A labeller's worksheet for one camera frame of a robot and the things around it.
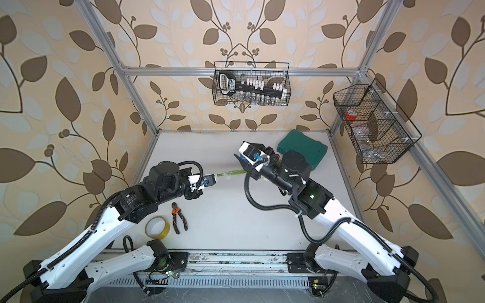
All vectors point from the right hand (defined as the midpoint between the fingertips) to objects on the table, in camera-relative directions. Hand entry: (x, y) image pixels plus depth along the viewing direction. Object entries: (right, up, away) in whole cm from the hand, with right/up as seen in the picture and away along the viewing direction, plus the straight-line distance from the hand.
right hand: (242, 146), depth 59 cm
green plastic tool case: (+30, +4, +53) cm, 61 cm away
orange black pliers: (-33, -30, +28) cm, 53 cm away
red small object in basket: (+46, +13, +23) cm, 53 cm away
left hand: (-14, -8, +8) cm, 18 cm away
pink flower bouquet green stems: (-4, -9, +9) cm, 13 cm away
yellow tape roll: (-34, -36, +21) cm, 54 cm away
